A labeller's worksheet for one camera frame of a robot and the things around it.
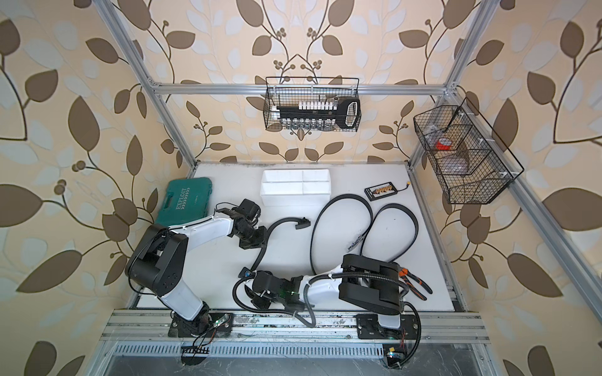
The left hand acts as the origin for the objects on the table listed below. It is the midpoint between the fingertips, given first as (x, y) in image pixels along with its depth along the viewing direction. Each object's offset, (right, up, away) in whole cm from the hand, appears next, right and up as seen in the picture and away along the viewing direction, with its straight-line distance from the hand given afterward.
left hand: (264, 241), depth 91 cm
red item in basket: (+65, +37, -10) cm, 75 cm away
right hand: (-3, -15, -10) cm, 18 cm away
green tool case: (-36, +16, +10) cm, 41 cm away
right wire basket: (+69, +29, -18) cm, 77 cm away
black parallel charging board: (+52, +20, +17) cm, 58 cm away
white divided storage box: (+11, +21, +15) cm, 28 cm away
